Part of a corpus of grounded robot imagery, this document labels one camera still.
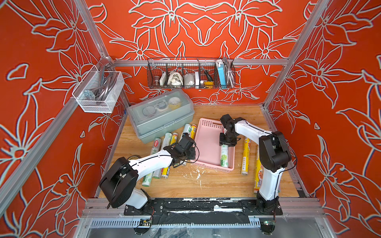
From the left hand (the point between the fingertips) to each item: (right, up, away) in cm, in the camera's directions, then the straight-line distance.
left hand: (194, 151), depth 86 cm
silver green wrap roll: (-18, +4, +8) cm, 20 cm away
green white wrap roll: (+18, -3, -1) cm, 18 cm away
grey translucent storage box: (-18, +23, +4) cm, 29 cm away
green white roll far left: (-24, +2, +5) cm, 25 cm away
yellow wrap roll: (+32, -2, +3) cm, 32 cm away
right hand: (+17, +3, +7) cm, 19 cm away
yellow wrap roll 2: (0, +11, +14) cm, 18 cm away
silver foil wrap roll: (-5, +12, +14) cm, 19 cm away
